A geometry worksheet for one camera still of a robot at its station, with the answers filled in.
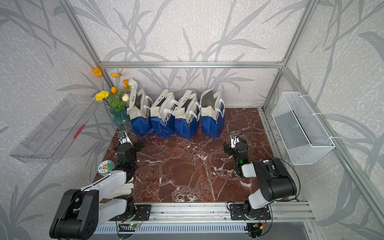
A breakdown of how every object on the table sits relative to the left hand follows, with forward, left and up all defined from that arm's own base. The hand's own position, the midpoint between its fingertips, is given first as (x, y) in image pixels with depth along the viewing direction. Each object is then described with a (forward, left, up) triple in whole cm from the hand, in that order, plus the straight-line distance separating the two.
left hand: (131, 137), depth 86 cm
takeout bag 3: (+13, -32, +5) cm, 35 cm away
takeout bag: (+12, -4, +9) cm, 16 cm away
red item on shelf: (-8, +16, +17) cm, 24 cm away
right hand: (+4, -62, -6) cm, 63 cm away
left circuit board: (-41, -9, -13) cm, 44 cm away
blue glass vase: (+16, +12, -4) cm, 21 cm away
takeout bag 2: (+12, -18, +8) cm, 23 cm away
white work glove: (-25, 0, -13) cm, 28 cm away
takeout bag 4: (+12, -47, +13) cm, 50 cm away
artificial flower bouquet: (+21, +12, +10) cm, 26 cm away
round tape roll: (-15, +11, -6) cm, 20 cm away
